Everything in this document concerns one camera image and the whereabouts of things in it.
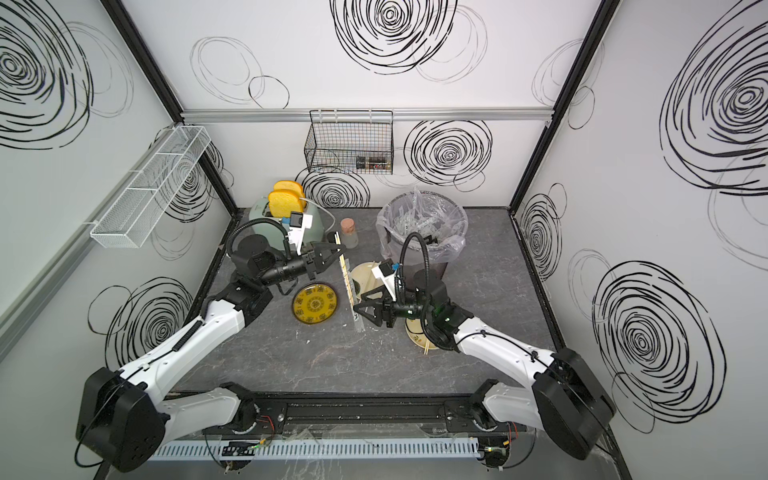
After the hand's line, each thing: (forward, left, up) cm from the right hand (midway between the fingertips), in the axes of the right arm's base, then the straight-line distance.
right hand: (359, 306), depth 71 cm
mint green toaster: (+36, +37, -4) cm, 52 cm away
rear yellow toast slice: (+41, +27, +3) cm, 49 cm away
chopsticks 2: (-3, -17, -18) cm, 25 cm away
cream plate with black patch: (+18, +2, -18) cm, 26 cm away
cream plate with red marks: (-6, -13, +3) cm, 15 cm away
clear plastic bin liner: (+25, -4, -2) cm, 25 cm away
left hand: (+8, +3, +11) cm, 14 cm away
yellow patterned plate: (+11, +17, -20) cm, 28 cm away
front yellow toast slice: (+35, +28, +1) cm, 44 cm away
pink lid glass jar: (+34, +9, -14) cm, 38 cm away
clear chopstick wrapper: (+2, +1, 0) cm, 2 cm away
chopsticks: (+7, +4, +9) cm, 12 cm away
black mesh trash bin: (+31, -22, -1) cm, 38 cm away
